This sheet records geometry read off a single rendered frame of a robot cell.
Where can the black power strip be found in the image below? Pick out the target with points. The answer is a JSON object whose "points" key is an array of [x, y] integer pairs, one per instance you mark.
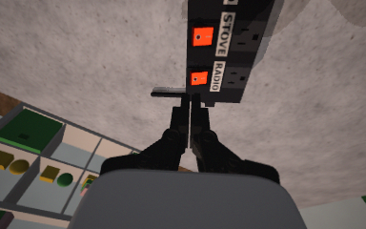
{"points": [[223, 38]]}

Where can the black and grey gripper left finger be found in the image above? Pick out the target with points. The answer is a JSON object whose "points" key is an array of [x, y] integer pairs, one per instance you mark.
{"points": [[165, 153]]}

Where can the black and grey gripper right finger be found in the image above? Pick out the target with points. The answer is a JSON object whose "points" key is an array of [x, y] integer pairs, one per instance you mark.
{"points": [[212, 156]]}

